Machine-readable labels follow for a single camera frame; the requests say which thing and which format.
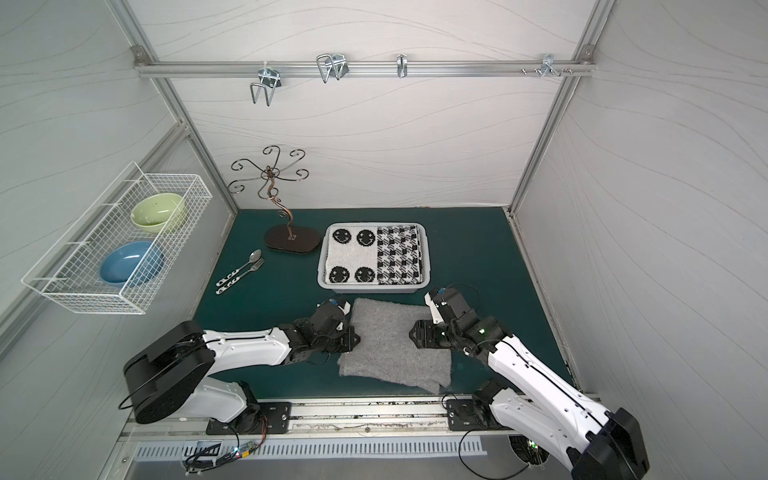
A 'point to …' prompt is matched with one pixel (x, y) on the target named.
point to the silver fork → (236, 279)
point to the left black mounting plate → (273, 418)
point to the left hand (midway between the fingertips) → (362, 343)
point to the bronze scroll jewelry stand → (282, 238)
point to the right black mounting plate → (463, 416)
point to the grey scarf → (387, 351)
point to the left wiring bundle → (200, 461)
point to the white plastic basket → (425, 246)
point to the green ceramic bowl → (157, 212)
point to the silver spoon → (253, 257)
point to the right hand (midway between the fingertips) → (420, 331)
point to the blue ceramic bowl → (132, 263)
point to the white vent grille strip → (180, 449)
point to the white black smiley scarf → (373, 255)
